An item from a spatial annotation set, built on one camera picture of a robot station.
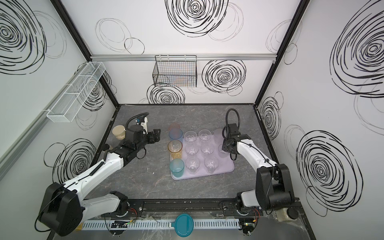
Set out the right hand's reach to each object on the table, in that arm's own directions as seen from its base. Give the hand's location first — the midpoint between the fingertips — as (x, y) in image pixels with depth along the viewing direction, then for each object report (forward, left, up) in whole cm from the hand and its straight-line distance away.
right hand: (226, 147), depth 89 cm
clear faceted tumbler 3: (-10, +20, 0) cm, 22 cm away
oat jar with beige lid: (+11, +69, 0) cm, 70 cm away
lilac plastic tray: (-3, +14, -4) cm, 15 cm away
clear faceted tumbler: (+9, +22, -2) cm, 23 cm away
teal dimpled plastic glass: (-11, +29, -3) cm, 31 cm away
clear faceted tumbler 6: (-8, +9, -4) cm, 13 cm away
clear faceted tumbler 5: (0, +11, -1) cm, 11 cm away
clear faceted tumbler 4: (+10, +13, -1) cm, 16 cm away
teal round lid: (-38, +23, +1) cm, 45 cm away
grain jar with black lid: (-34, -21, +3) cm, 40 cm away
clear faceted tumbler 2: (0, +21, -2) cm, 21 cm away
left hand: (+4, +41, +12) cm, 43 cm away
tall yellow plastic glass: (-1, +31, +1) cm, 31 cm away
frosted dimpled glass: (-1, +2, -4) cm, 5 cm away
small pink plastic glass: (+21, +34, -7) cm, 41 cm away
